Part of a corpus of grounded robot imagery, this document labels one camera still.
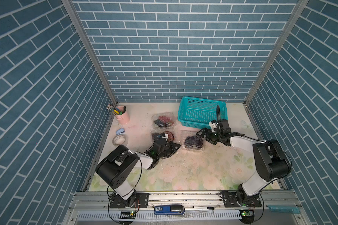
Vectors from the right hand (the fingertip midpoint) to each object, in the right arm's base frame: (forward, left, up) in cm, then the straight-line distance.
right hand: (201, 136), depth 94 cm
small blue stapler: (+1, +58, -3) cm, 58 cm away
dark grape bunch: (-4, +5, -1) cm, 7 cm away
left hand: (-10, +11, +1) cm, 15 cm away
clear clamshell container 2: (+7, +24, 0) cm, 25 cm away
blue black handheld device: (-43, +17, 0) cm, 46 cm away
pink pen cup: (+9, +57, +2) cm, 58 cm away
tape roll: (-5, +57, -5) cm, 57 cm away
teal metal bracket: (-37, -42, -7) cm, 57 cm away
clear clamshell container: (+3, +11, -3) cm, 11 cm away
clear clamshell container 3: (+2, +27, 0) cm, 27 cm away
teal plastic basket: (+26, +2, -6) cm, 27 cm away
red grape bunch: (+12, +25, 0) cm, 28 cm away
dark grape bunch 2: (-3, +31, +1) cm, 31 cm away
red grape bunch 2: (-2, +21, -2) cm, 21 cm away
